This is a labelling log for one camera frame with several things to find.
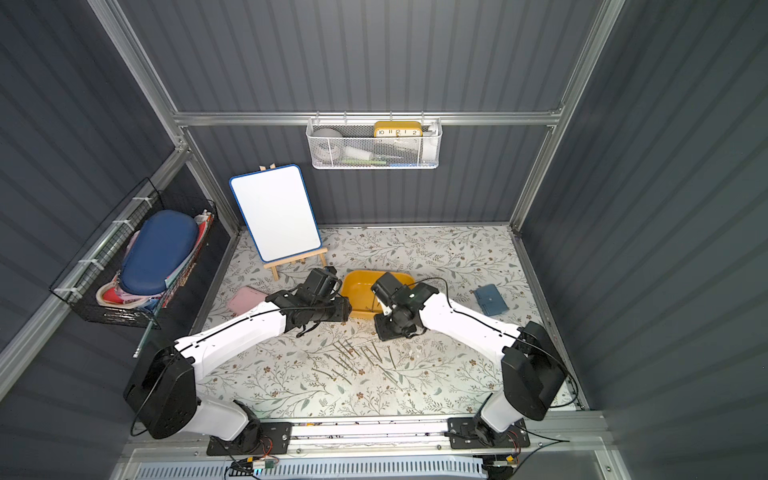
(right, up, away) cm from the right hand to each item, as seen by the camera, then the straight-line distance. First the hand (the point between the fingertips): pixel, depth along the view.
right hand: (388, 329), depth 81 cm
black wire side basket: (-63, +14, -19) cm, 67 cm away
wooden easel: (-39, +17, +19) cm, 46 cm away
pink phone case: (-48, +5, +18) cm, 52 cm away
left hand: (-12, +5, +4) cm, 14 cm away
